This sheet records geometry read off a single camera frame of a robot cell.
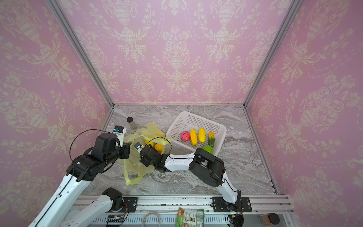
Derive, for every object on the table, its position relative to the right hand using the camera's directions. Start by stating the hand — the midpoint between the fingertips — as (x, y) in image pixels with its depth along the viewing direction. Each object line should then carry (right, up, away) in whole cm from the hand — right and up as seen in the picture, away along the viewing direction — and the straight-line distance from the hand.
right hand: (144, 151), depth 86 cm
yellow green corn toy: (+43, +6, +8) cm, 44 cm away
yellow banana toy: (+31, +7, +10) cm, 34 cm away
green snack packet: (+27, -28, -18) cm, 43 cm away
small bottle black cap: (-14, +20, +13) cm, 28 cm away
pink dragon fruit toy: (+26, +8, +8) cm, 28 cm away
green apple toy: (+40, +1, +3) cm, 40 cm away
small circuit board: (-11, -32, -13) cm, 36 cm away
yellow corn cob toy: (+37, +9, +11) cm, 39 cm away
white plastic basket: (+27, +18, +20) cm, 38 cm away
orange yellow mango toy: (+9, +2, +2) cm, 9 cm away
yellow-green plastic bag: (-6, -10, +1) cm, 12 cm away
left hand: (-3, +7, -15) cm, 17 cm away
